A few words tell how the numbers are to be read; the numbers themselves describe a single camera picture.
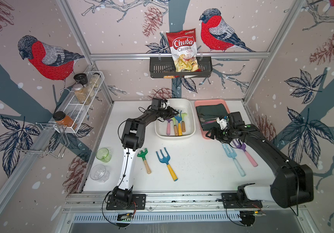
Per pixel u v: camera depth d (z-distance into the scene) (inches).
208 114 43.6
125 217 27.9
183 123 40.9
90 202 29.4
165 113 38.2
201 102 48.1
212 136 29.9
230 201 28.6
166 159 34.7
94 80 33.7
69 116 23.6
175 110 40.8
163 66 37.4
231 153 35.6
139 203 28.7
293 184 15.9
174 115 40.4
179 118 41.3
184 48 32.5
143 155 35.5
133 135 25.8
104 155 35.1
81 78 29.2
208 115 43.8
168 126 40.7
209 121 41.8
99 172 32.9
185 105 45.0
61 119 23.4
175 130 39.5
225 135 28.0
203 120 42.1
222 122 31.1
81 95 28.5
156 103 35.5
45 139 22.9
